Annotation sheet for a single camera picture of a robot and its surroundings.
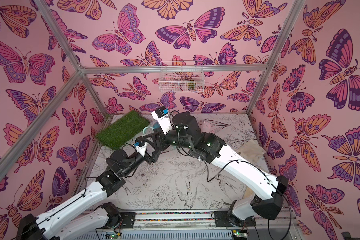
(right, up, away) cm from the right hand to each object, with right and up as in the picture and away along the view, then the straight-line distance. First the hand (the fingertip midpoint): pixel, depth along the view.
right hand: (150, 131), depth 58 cm
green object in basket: (+17, +29, +36) cm, 49 cm away
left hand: (+1, -4, +11) cm, 12 cm away
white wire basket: (+12, +34, +37) cm, 52 cm away
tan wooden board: (+49, -34, +23) cm, 64 cm away
